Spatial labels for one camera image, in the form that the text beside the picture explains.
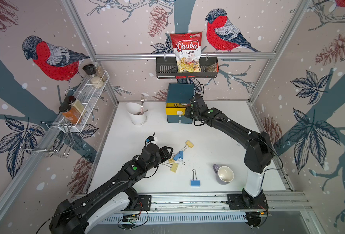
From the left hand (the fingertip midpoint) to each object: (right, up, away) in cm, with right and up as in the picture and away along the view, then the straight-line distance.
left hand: (173, 148), depth 77 cm
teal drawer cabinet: (+3, +29, +10) cm, 31 cm away
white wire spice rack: (-53, +31, +10) cm, 62 cm away
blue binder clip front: (+12, -20, +2) cm, 23 cm away
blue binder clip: (+3, -8, +12) cm, 15 cm away
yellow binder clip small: (-2, -10, +10) cm, 15 cm away
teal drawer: (+3, +15, +26) cm, 30 cm away
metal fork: (-23, +31, +26) cm, 46 cm away
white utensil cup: (-27, +16, +26) cm, 41 cm away
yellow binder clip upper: (+10, -1, +18) cm, 20 cm away
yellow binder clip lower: (0, -13, +8) cm, 16 cm away
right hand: (+6, +21, +11) cm, 25 cm away
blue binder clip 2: (+5, -7, +13) cm, 16 cm away
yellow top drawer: (+1, +22, +20) cm, 30 cm away
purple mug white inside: (+29, -16, +4) cm, 34 cm away
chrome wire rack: (-56, +7, -8) cm, 57 cm away
